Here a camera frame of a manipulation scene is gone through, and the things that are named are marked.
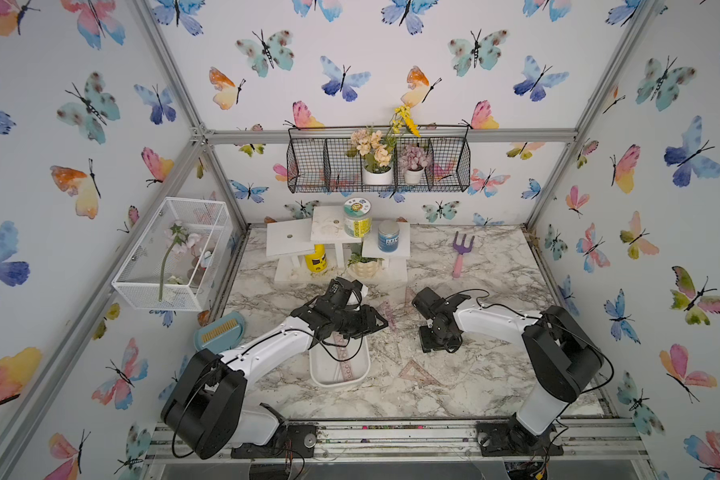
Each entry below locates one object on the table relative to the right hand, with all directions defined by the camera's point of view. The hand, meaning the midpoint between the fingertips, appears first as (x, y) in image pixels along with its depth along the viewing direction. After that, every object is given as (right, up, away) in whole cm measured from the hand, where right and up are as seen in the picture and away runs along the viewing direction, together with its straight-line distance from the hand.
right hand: (432, 343), depth 90 cm
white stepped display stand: (-45, +30, +6) cm, 54 cm away
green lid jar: (-22, +36, -8) cm, 43 cm away
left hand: (-14, +8, -9) cm, 18 cm away
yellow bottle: (-36, +24, +11) cm, 45 cm away
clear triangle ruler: (-12, -2, -1) cm, 12 cm away
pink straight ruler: (-25, -5, -5) cm, 26 cm away
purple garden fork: (+16, +28, +25) cm, 41 cm away
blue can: (-13, +32, -3) cm, 35 cm away
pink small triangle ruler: (-2, -8, -5) cm, 10 cm away
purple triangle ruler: (-13, +8, +8) cm, 17 cm away
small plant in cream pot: (-21, +22, +9) cm, 31 cm away
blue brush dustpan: (-63, +2, +1) cm, 63 cm away
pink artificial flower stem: (-66, +31, -16) cm, 75 cm away
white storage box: (-31, -5, -5) cm, 32 cm away
